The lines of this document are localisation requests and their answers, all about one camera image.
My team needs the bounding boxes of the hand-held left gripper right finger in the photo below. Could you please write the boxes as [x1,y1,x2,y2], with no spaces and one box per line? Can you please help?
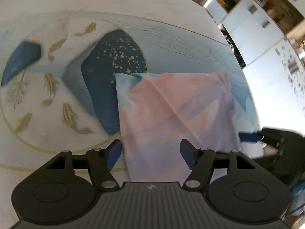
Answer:
[180,139,260,192]

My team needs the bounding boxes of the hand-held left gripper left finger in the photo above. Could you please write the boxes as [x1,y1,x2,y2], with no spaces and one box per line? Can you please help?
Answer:
[46,139,122,192]

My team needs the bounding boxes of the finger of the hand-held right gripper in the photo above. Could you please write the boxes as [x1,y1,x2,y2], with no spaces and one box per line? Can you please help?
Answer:
[238,127,286,146]

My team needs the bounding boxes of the pastel tie-dye shirt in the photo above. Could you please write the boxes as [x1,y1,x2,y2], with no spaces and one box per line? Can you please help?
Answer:
[115,72,243,184]

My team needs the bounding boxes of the person's right hand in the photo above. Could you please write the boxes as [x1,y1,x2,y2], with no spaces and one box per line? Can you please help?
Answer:
[289,181,305,217]

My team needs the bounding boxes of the white sticker-covered cabinet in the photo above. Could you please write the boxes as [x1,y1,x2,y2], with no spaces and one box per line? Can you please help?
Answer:
[242,37,305,136]

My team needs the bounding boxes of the row of shoes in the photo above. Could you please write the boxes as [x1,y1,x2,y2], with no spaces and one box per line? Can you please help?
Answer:
[220,27,246,69]

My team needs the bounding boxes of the blue white printed tablecloth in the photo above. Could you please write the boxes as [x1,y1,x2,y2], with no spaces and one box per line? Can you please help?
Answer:
[0,0,264,220]

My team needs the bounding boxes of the small counter knick-knacks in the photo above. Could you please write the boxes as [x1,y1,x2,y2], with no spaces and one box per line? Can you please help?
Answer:
[250,0,305,29]

